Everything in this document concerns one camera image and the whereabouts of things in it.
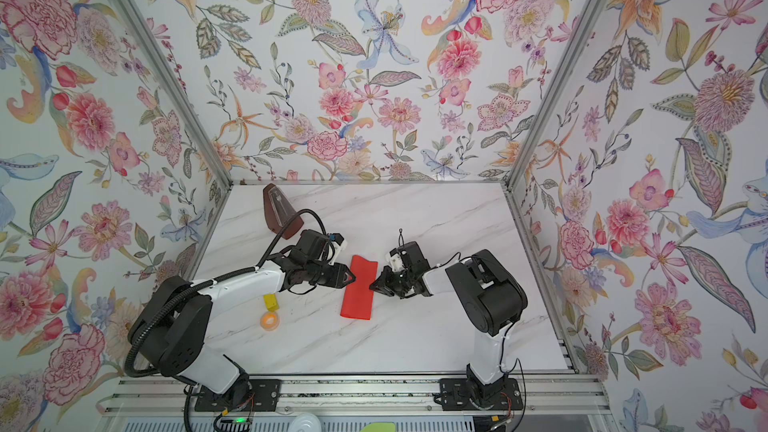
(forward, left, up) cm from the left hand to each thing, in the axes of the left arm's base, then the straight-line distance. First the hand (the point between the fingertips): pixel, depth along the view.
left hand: (354, 280), depth 86 cm
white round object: (-33, +10, -2) cm, 35 cm away
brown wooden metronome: (+24, +25, +4) cm, 35 cm away
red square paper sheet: (-3, -1, -6) cm, 7 cm away
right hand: (+1, -4, -7) cm, 8 cm away
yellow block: (-4, +24, -5) cm, 25 cm away
